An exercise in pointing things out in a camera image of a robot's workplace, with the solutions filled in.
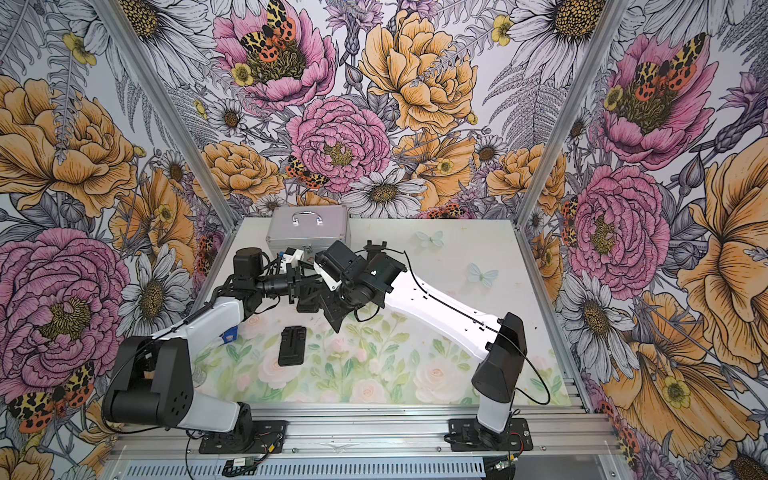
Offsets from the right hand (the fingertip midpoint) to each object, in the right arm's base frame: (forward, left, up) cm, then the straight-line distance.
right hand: (333, 313), depth 72 cm
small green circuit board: (-26, +23, -22) cm, 41 cm away
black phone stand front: (+1, +15, -20) cm, 25 cm away
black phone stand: (+7, +7, 0) cm, 10 cm away
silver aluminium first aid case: (+35, +13, -7) cm, 38 cm away
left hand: (+10, +3, -3) cm, 11 cm away
